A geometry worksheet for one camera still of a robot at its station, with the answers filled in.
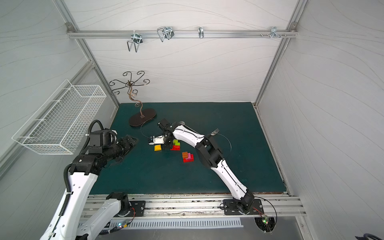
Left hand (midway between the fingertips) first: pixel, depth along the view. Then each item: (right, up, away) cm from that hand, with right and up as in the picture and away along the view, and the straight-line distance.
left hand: (135, 143), depth 72 cm
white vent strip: (+20, -38, -2) cm, 43 cm away
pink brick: (+26, -9, +14) cm, 31 cm away
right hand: (+8, -4, +25) cm, 27 cm away
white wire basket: (-34, +10, -3) cm, 35 cm away
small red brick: (+17, -7, +22) cm, 29 cm away
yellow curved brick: (+6, -6, +21) cm, 23 cm away
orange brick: (+24, -9, +14) cm, 29 cm away
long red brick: (+26, -13, +16) cm, 33 cm away
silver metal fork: (+43, +3, +30) cm, 53 cm away
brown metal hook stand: (-6, +15, +38) cm, 41 cm away
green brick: (+17, -3, +23) cm, 29 cm away
